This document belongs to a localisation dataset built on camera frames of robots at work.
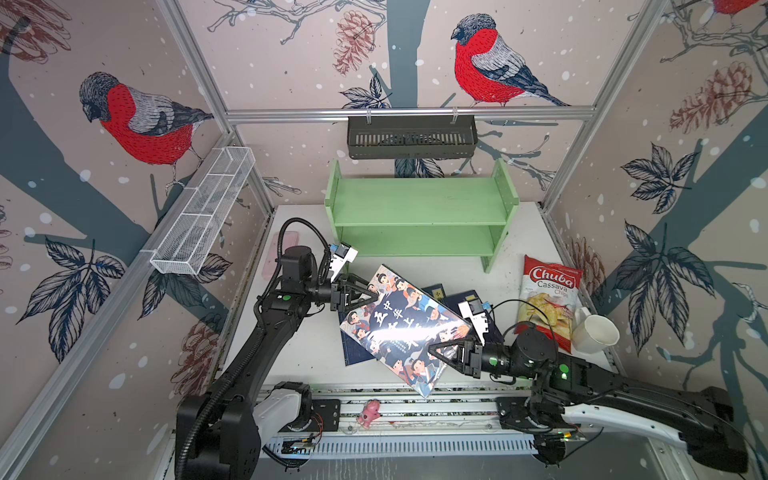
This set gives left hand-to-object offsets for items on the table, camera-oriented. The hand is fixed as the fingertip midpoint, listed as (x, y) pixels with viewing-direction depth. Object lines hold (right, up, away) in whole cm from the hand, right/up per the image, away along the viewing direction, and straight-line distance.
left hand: (372, 300), depth 66 cm
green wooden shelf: (+13, +20, +14) cm, 28 cm away
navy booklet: (+19, -4, +29) cm, 36 cm away
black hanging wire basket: (+11, +49, +38) cm, 63 cm away
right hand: (+12, -10, -7) cm, 17 cm away
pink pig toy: (-1, -30, +7) cm, 31 cm away
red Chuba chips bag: (+53, -5, +24) cm, 58 cm away
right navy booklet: (+17, +1, -6) cm, 18 cm away
